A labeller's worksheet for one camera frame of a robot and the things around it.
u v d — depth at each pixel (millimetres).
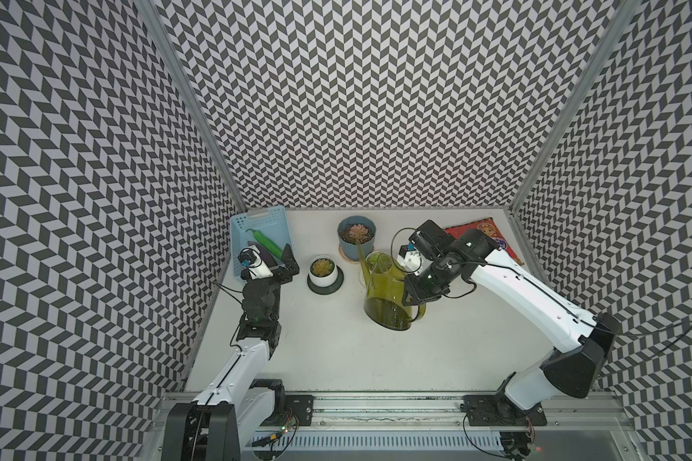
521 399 601
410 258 680
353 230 980
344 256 1051
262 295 595
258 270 702
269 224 1141
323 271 912
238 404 479
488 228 1061
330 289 940
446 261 502
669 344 630
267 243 1081
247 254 654
